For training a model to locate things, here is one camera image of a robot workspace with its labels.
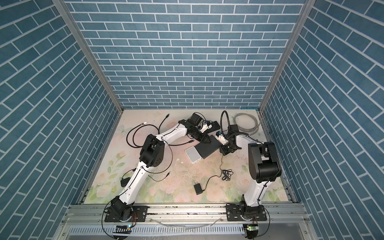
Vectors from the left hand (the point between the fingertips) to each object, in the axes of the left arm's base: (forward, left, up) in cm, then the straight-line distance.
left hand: (208, 140), depth 100 cm
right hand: (-5, -9, -1) cm, 10 cm away
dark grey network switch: (-7, +3, 0) cm, 7 cm away
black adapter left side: (-26, +48, -1) cm, 55 cm away
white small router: (-10, +10, -1) cm, 14 cm away
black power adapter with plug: (-31, +7, -1) cm, 32 cm away
